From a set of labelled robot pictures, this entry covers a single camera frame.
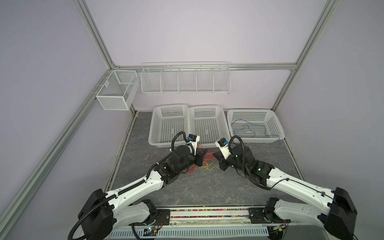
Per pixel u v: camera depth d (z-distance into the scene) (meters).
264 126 1.11
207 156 0.76
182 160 0.57
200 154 0.65
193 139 0.66
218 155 0.68
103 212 0.39
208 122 1.12
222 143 0.64
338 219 0.38
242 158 0.55
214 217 0.75
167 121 1.13
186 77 1.02
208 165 0.90
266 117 1.11
